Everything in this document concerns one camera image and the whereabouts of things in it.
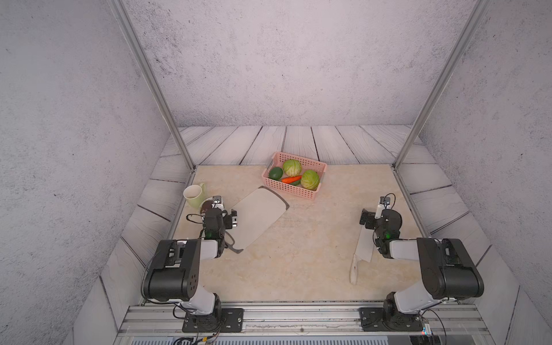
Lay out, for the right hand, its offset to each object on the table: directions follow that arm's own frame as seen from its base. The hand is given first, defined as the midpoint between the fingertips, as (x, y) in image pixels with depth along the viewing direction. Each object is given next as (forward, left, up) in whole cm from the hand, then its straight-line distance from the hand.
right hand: (377, 209), depth 94 cm
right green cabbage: (+16, +28, +1) cm, 32 cm away
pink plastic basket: (+34, +44, -3) cm, 56 cm away
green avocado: (+24, +45, -2) cm, 51 cm away
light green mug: (+6, +80, +3) cm, 81 cm away
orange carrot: (+21, +37, -4) cm, 42 cm away
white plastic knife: (-14, +6, -11) cm, 19 cm away
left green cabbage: (+25, +36, +1) cm, 44 cm away
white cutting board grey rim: (+4, +54, -8) cm, 55 cm away
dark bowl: (+2, +74, +2) cm, 74 cm away
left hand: (-1, +66, +1) cm, 66 cm away
